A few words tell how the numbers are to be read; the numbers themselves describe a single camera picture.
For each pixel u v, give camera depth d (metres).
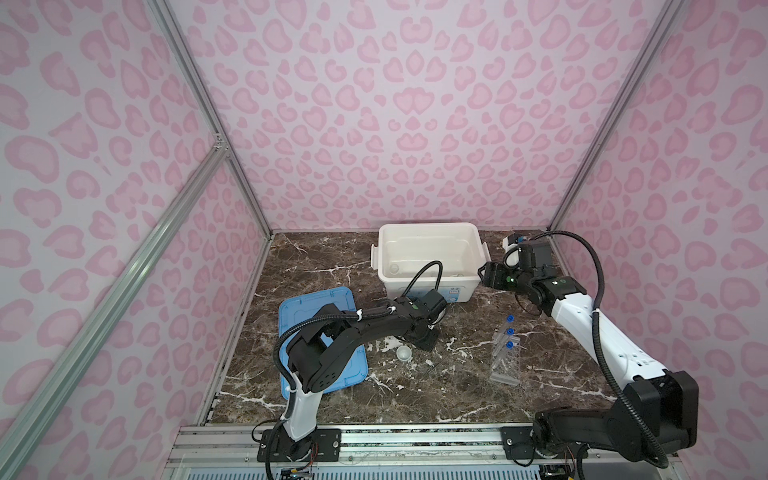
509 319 0.98
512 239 0.74
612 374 0.41
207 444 0.75
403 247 1.04
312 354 0.51
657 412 0.40
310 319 0.46
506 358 0.87
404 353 0.87
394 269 0.99
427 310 0.73
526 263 0.65
